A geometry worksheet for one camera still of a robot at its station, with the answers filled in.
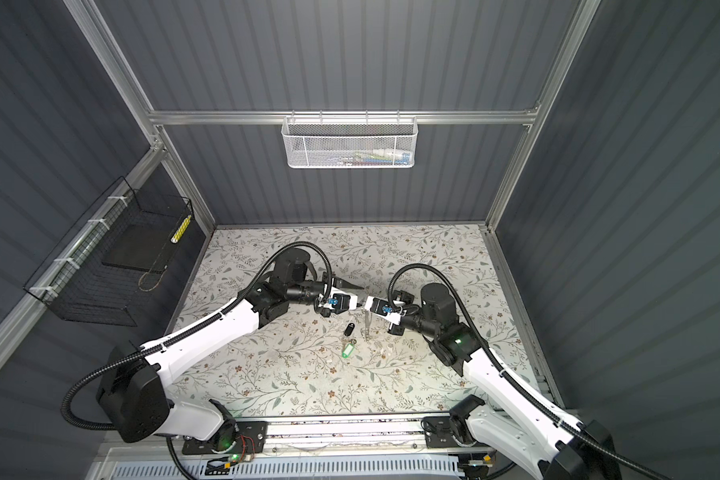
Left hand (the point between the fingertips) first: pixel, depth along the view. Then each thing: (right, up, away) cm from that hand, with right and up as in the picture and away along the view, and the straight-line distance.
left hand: (362, 288), depth 74 cm
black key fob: (-4, -15, +19) cm, 25 cm away
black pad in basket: (-57, +11, +1) cm, 58 cm away
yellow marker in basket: (-50, +15, +7) cm, 53 cm away
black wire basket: (-63, +2, -10) cm, 64 cm away
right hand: (+4, -3, -1) cm, 5 cm away
